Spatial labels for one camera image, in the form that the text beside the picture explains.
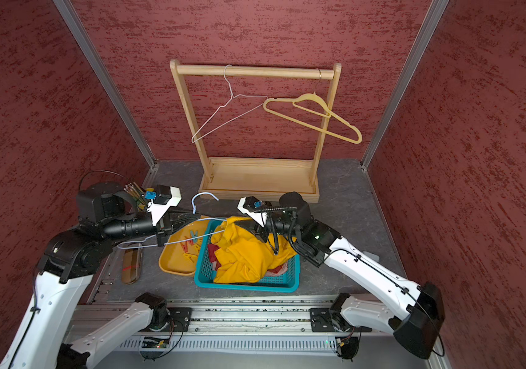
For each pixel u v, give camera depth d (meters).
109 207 0.43
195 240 0.63
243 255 0.72
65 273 0.37
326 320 0.74
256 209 0.53
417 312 0.39
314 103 0.78
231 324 0.74
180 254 0.88
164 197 0.44
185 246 0.91
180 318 0.73
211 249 0.80
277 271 0.79
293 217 0.49
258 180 1.15
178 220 0.50
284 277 0.83
